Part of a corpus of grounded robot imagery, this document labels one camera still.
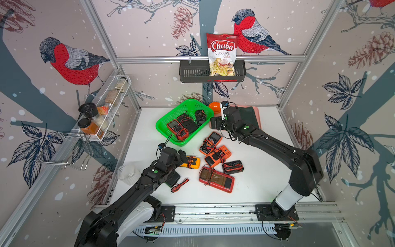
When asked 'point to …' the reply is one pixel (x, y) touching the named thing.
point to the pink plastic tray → (214, 115)
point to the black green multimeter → (173, 179)
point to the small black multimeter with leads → (232, 167)
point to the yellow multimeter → (192, 162)
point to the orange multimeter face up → (210, 143)
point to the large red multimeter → (216, 179)
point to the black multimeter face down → (187, 122)
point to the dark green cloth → (248, 116)
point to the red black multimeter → (181, 133)
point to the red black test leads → (178, 186)
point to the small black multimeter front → (201, 117)
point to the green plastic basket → (191, 105)
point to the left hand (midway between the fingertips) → (183, 153)
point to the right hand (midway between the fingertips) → (217, 117)
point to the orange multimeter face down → (217, 156)
